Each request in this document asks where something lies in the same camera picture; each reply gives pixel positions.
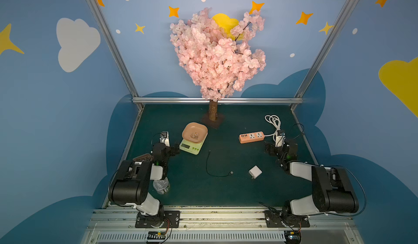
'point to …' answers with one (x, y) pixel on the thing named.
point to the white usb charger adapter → (254, 172)
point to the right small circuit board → (292, 237)
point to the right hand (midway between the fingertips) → (275, 140)
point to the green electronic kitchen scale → (194, 148)
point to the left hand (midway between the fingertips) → (168, 139)
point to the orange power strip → (251, 136)
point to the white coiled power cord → (275, 121)
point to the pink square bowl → (195, 132)
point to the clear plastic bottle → (161, 186)
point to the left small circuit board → (155, 235)
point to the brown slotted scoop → (146, 157)
